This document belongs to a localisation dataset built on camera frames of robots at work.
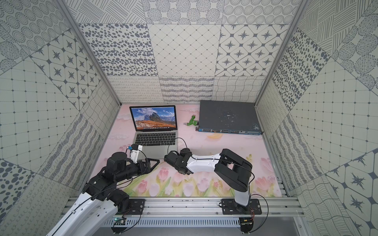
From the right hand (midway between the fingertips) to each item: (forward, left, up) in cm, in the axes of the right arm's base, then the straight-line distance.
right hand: (187, 155), depth 89 cm
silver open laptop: (+20, +23, +2) cm, 31 cm away
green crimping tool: (+26, -4, 0) cm, 26 cm away
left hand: (-9, +17, +14) cm, 24 cm away
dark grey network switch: (+31, -29, +2) cm, 43 cm away
